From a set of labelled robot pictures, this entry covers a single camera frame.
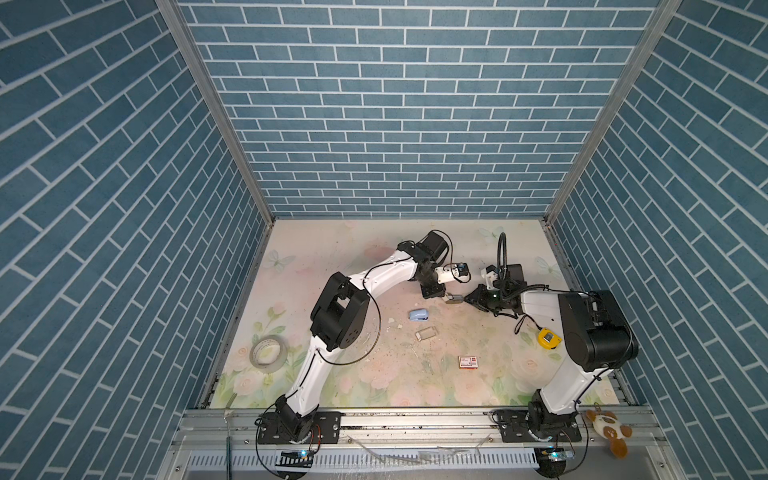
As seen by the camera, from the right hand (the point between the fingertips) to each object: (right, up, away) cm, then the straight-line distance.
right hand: (464, 295), depth 97 cm
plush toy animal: (+29, -28, -25) cm, 48 cm away
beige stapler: (-4, -1, -1) cm, 4 cm away
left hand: (-8, +3, -4) cm, 9 cm away
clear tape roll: (-60, -15, -11) cm, 63 cm away
